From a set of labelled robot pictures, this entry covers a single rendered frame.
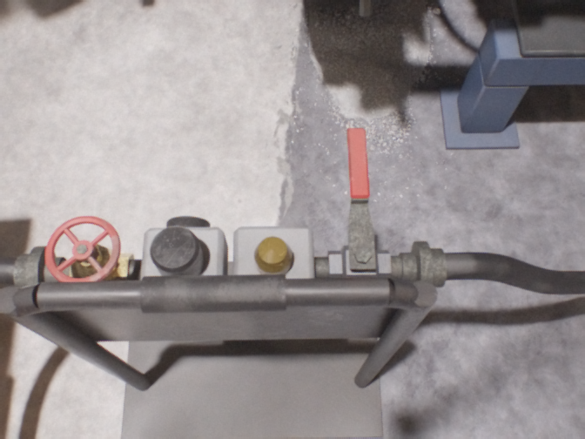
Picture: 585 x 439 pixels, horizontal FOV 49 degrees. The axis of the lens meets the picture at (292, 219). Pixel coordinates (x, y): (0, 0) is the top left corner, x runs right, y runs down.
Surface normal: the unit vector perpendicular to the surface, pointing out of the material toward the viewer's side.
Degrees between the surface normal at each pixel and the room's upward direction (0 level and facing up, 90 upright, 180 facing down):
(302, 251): 0
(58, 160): 0
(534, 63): 90
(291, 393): 0
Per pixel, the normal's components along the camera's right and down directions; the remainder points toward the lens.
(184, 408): 0.00, -0.37
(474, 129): 0.01, 0.93
